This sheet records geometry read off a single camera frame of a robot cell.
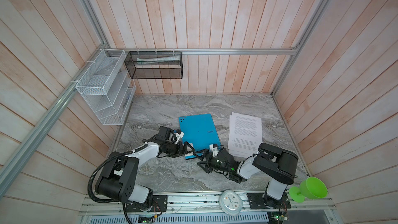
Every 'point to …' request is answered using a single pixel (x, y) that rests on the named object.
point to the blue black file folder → (199, 131)
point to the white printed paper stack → (245, 135)
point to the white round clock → (230, 202)
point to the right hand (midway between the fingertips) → (194, 159)
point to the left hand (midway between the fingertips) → (188, 154)
